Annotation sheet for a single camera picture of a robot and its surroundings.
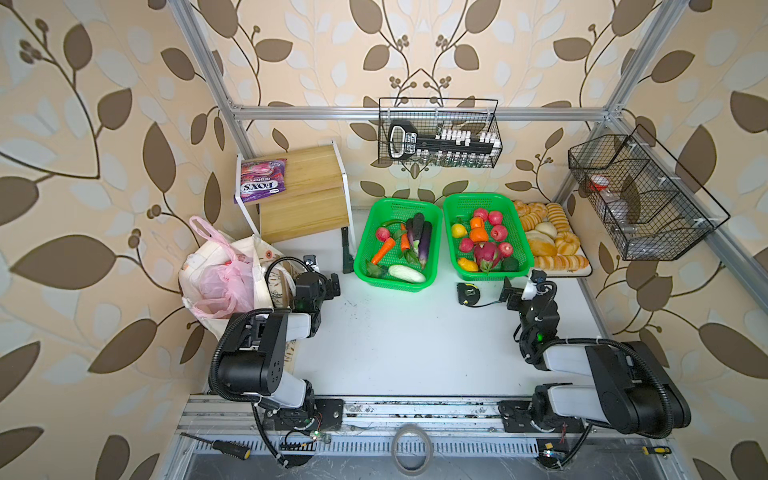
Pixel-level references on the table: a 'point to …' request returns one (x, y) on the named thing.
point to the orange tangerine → (478, 235)
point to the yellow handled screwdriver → (224, 447)
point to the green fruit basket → (459, 208)
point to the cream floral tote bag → (274, 280)
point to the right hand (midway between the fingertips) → (525, 284)
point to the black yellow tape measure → (467, 293)
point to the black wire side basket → (655, 210)
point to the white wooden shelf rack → (316, 197)
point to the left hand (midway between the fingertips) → (319, 273)
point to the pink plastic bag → (229, 281)
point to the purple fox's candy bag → (262, 178)
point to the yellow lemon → (458, 230)
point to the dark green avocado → (510, 264)
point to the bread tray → (554, 246)
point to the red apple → (499, 233)
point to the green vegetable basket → (378, 211)
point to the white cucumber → (407, 273)
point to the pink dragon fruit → (486, 256)
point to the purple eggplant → (419, 232)
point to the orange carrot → (387, 246)
